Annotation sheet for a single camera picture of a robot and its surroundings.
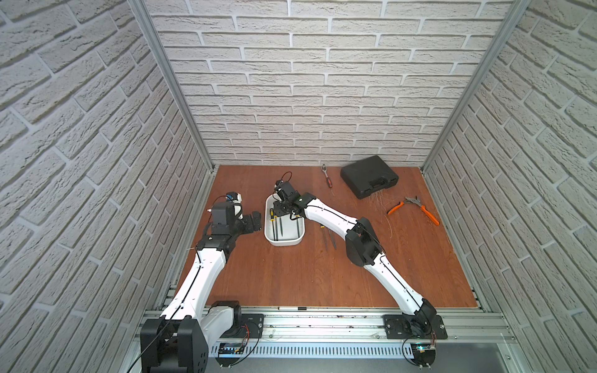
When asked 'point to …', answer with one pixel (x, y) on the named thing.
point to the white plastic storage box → (282, 231)
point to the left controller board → (229, 353)
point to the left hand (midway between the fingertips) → (251, 211)
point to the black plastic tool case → (368, 176)
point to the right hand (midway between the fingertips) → (281, 205)
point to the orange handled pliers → (413, 201)
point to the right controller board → (424, 353)
